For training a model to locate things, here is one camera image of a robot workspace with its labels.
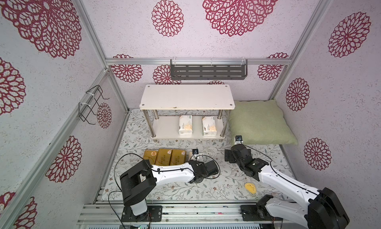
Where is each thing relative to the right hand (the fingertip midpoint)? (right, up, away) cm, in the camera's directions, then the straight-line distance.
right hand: (232, 149), depth 86 cm
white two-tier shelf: (-27, +25, +35) cm, 51 cm away
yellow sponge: (+8, -20, -5) cm, 22 cm away
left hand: (-21, -11, -1) cm, 24 cm away
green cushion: (+20, +16, +10) cm, 28 cm away
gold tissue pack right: (-32, -4, +1) cm, 32 cm away
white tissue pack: (-28, +14, +9) cm, 32 cm away
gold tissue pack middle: (-40, -4, 0) cm, 40 cm away
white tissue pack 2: (-13, +14, +9) cm, 21 cm away
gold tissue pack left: (-48, -4, +1) cm, 48 cm away
